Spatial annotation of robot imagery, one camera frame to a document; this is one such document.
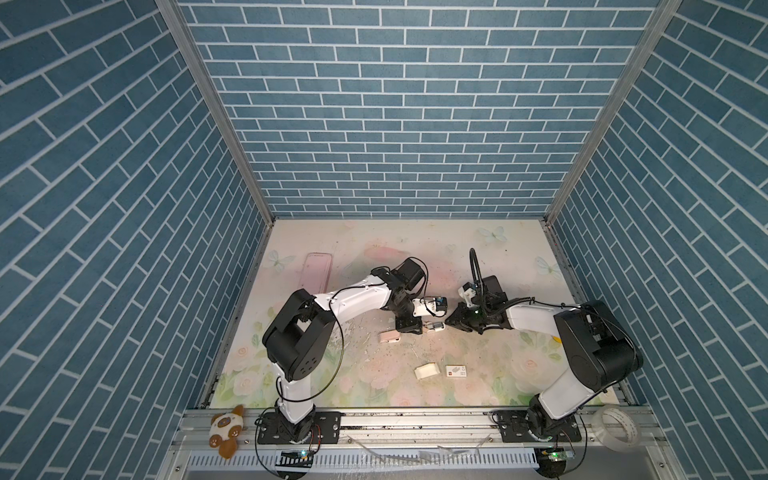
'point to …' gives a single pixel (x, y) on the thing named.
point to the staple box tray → (425, 370)
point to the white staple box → (456, 370)
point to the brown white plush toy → (225, 428)
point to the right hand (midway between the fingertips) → (443, 319)
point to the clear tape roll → (616, 428)
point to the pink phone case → (316, 273)
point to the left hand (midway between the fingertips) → (418, 322)
